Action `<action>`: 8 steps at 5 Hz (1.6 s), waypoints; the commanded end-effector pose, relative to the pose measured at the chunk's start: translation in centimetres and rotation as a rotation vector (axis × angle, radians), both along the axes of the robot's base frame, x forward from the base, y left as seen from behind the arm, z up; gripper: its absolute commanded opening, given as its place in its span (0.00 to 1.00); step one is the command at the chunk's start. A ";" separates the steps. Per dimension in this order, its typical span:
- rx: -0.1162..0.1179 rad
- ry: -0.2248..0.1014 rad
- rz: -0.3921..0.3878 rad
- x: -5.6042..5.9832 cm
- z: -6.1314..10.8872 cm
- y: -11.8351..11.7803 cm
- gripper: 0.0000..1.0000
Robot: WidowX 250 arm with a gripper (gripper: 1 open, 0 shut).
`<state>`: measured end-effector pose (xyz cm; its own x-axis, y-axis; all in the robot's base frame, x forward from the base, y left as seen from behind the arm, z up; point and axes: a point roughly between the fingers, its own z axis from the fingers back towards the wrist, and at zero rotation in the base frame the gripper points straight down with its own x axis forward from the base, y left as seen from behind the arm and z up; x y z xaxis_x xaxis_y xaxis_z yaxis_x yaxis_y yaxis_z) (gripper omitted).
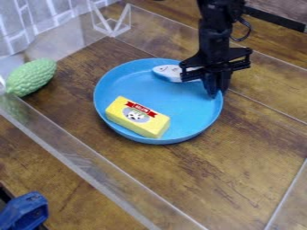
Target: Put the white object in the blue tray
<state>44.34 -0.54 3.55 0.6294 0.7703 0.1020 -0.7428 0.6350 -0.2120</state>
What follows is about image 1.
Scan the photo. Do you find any blue round tray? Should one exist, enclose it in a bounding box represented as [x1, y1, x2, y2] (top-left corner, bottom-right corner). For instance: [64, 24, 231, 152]
[94, 58, 223, 145]

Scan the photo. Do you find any grey patterned curtain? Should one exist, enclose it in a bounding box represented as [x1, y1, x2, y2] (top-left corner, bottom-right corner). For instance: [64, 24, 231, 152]
[0, 0, 121, 58]

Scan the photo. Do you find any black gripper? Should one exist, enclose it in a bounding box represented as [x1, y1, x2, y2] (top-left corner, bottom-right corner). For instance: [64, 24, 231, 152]
[179, 29, 253, 99]

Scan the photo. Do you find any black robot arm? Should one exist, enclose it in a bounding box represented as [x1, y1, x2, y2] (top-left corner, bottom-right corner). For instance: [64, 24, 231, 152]
[179, 0, 307, 98]

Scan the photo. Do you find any clear acrylic front barrier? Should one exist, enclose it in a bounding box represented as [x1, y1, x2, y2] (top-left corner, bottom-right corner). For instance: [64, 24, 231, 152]
[0, 93, 209, 230]

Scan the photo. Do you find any green bumpy gourd toy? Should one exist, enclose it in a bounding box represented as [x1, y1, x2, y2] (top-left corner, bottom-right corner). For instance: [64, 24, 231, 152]
[6, 58, 56, 97]

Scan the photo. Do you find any yellow butter block toy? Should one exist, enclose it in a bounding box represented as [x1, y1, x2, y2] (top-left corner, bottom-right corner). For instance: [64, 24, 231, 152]
[106, 96, 171, 138]

